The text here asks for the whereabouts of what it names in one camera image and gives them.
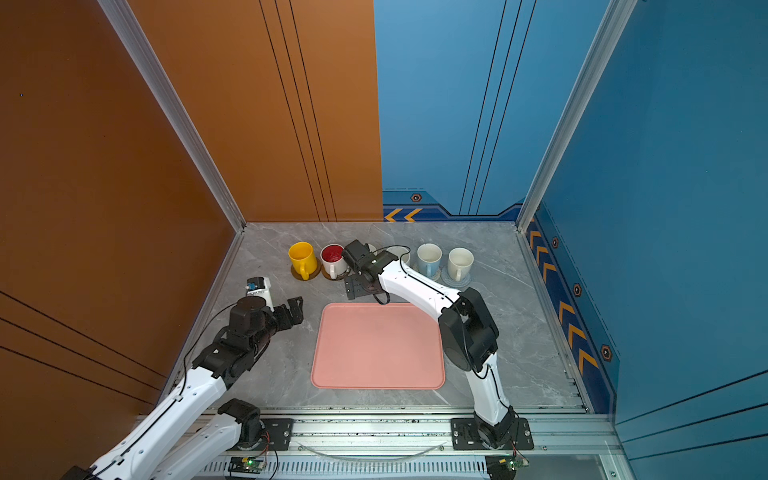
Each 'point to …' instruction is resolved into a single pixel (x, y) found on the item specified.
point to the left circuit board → (247, 464)
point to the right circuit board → (503, 467)
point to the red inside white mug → (331, 256)
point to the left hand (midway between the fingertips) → (289, 299)
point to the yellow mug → (303, 259)
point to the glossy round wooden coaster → (339, 277)
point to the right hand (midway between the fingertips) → (363, 288)
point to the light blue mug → (428, 257)
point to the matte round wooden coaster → (315, 274)
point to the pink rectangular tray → (378, 346)
